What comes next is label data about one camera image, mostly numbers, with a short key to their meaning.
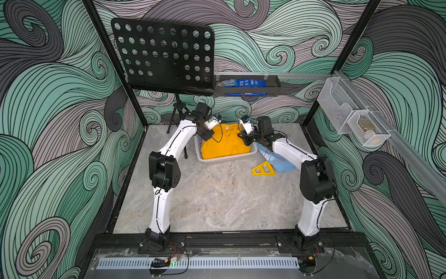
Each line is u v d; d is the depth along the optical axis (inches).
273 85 37.3
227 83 35.7
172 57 26.5
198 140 38.5
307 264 28.1
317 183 19.8
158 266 27.6
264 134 28.7
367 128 26.2
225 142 37.5
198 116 26.4
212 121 32.9
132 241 29.9
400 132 24.1
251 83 36.0
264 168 38.6
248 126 32.1
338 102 31.3
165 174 21.7
